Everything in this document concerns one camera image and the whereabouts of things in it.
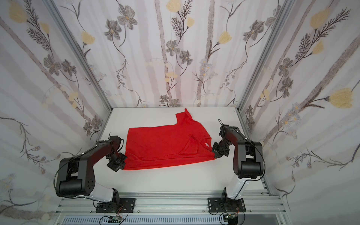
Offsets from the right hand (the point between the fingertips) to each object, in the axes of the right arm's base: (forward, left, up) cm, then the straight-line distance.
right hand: (217, 154), depth 90 cm
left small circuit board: (-36, +57, -3) cm, 68 cm away
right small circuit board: (-35, -3, -2) cm, 35 cm away
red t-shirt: (+10, +23, -3) cm, 25 cm away
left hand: (-7, +59, -4) cm, 60 cm away
